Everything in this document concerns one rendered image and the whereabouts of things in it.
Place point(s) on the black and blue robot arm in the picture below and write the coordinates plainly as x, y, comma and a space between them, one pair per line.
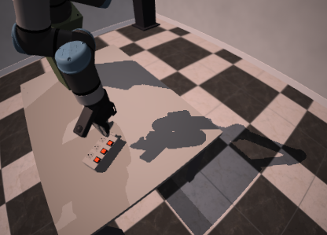
33, 35

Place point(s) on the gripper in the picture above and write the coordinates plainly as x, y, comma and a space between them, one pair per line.
106, 106

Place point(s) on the white power strip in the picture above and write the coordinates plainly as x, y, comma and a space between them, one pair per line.
102, 150

